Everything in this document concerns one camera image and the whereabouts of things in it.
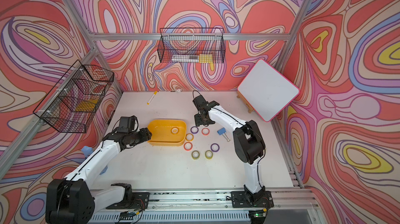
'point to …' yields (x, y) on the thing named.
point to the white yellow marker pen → (154, 94)
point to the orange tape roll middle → (189, 137)
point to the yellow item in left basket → (86, 105)
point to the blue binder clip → (222, 131)
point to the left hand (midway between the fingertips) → (149, 135)
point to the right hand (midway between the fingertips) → (203, 125)
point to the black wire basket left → (71, 106)
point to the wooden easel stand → (250, 108)
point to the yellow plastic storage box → (167, 132)
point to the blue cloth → (87, 150)
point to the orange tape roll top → (174, 130)
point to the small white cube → (178, 90)
